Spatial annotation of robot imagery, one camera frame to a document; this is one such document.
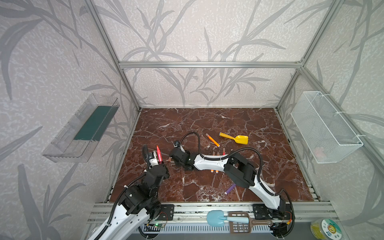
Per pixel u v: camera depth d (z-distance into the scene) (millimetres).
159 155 753
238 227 706
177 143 826
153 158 642
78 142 630
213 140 1008
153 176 527
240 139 1025
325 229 630
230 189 807
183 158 721
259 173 559
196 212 752
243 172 546
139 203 496
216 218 710
